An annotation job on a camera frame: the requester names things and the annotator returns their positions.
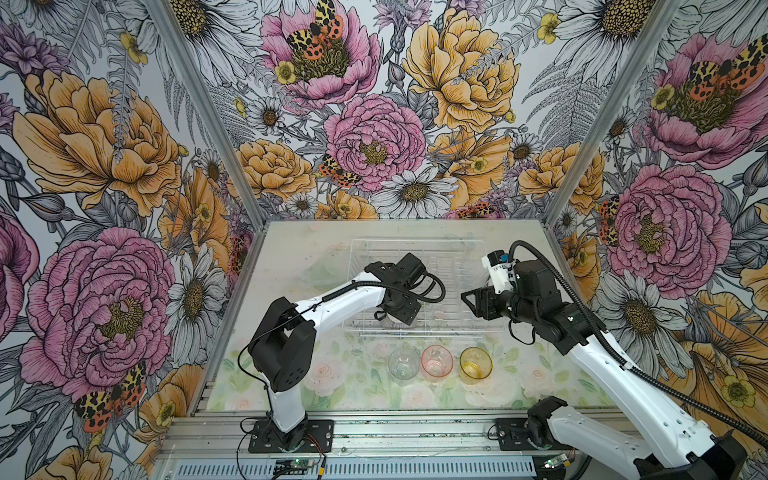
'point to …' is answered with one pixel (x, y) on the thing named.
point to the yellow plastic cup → (475, 365)
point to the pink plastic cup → (436, 362)
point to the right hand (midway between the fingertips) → (473, 304)
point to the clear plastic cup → (403, 365)
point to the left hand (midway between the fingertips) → (395, 315)
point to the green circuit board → (294, 463)
